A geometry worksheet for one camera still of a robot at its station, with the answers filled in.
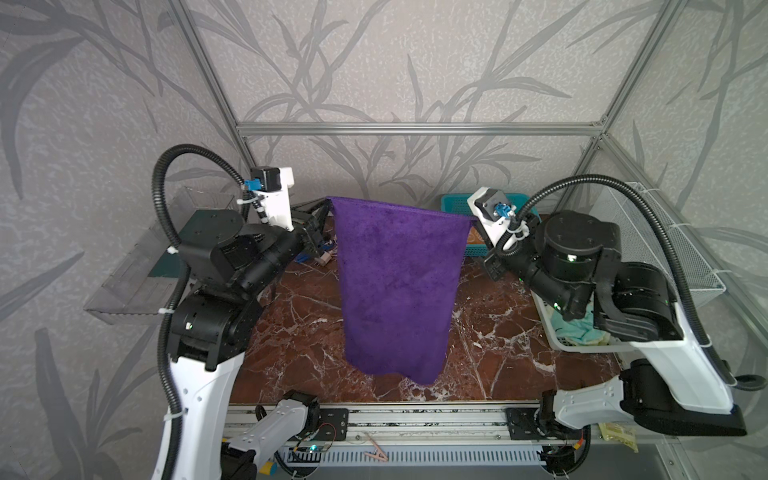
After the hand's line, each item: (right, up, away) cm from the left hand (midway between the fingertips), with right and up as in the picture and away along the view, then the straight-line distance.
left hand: (334, 193), depth 50 cm
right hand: (+24, -2, -1) cm, 25 cm away
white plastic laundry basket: (+57, -36, +25) cm, 72 cm away
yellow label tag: (+65, -55, +20) cm, 88 cm away
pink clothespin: (+7, -59, +19) cm, 62 cm away
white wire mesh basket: (+66, -8, +16) cm, 68 cm away
